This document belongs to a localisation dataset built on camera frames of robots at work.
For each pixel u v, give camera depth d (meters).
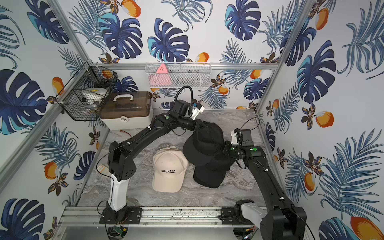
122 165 0.50
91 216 0.75
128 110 1.07
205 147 0.81
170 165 0.81
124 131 1.08
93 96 0.81
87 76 0.89
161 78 0.90
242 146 0.61
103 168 0.90
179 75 0.93
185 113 0.70
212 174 0.87
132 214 0.76
